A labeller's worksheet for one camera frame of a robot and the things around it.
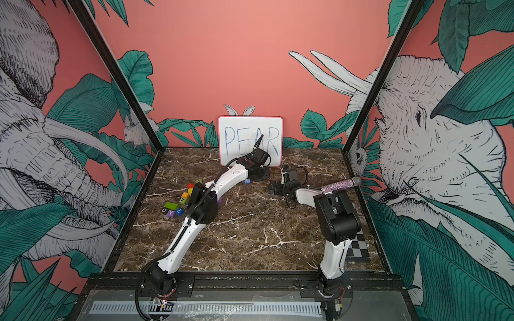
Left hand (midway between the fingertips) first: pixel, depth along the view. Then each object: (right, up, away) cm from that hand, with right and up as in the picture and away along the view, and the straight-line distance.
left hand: (270, 173), depth 103 cm
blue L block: (-43, -18, -11) cm, 48 cm away
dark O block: (-51, -18, -11) cm, 55 cm away
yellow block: (-40, -9, -5) cm, 42 cm away
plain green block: (-49, -16, -8) cm, 52 cm away
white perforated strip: (-23, -47, -33) cm, 62 cm away
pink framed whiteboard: (-17, +20, +1) cm, 26 cm away
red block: (-41, -6, -2) cm, 42 cm away
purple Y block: (-47, -19, -11) cm, 52 cm away
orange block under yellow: (-43, -11, -5) cm, 44 cm away
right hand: (+2, -5, -3) cm, 7 cm away
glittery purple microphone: (+44, -4, -2) cm, 45 cm away
